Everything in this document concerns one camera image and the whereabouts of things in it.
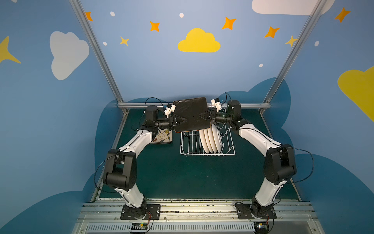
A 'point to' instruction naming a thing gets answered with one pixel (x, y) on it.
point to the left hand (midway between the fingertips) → (186, 121)
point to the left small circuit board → (139, 227)
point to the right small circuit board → (261, 227)
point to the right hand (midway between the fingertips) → (200, 114)
